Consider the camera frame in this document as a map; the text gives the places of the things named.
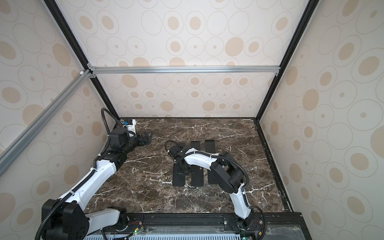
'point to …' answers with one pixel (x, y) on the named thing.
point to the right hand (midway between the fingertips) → (183, 174)
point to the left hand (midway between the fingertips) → (149, 130)
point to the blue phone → (210, 146)
